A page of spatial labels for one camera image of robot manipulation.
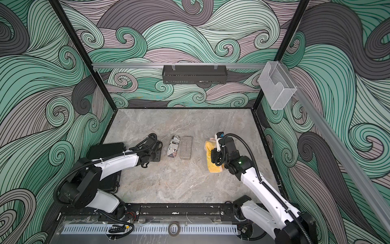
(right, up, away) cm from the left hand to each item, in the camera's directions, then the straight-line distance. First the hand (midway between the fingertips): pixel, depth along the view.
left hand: (156, 153), depth 91 cm
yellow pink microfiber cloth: (+32, +7, -10) cm, 34 cm away
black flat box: (-37, +1, +3) cm, 37 cm away
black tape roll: (+16, -29, -23) cm, 40 cm away
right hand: (+33, +3, -11) cm, 35 cm away
